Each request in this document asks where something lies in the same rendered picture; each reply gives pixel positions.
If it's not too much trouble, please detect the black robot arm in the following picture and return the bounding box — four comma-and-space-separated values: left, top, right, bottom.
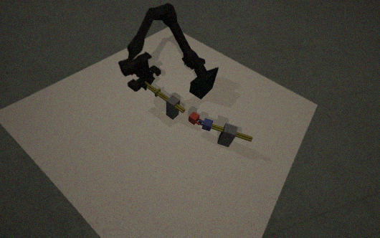
118, 3, 210, 80

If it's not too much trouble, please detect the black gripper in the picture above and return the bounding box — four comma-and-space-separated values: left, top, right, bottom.
128, 66, 161, 92

